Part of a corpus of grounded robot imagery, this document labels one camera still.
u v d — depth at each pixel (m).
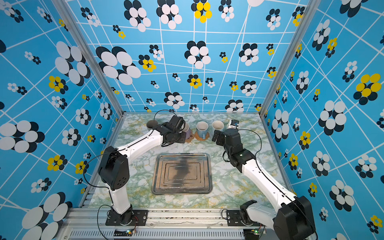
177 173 1.09
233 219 0.73
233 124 0.68
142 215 0.75
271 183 0.45
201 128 1.01
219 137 0.71
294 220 0.38
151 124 0.98
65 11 0.70
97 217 0.71
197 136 1.05
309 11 0.69
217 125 1.04
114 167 0.48
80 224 0.72
